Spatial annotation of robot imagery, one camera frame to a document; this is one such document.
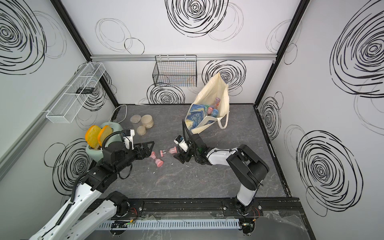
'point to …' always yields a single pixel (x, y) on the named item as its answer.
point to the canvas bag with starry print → (212, 104)
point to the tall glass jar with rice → (136, 120)
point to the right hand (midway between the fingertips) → (178, 150)
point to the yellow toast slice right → (104, 132)
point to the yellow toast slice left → (91, 136)
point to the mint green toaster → (96, 155)
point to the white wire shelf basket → (68, 104)
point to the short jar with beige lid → (147, 121)
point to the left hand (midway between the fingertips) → (147, 143)
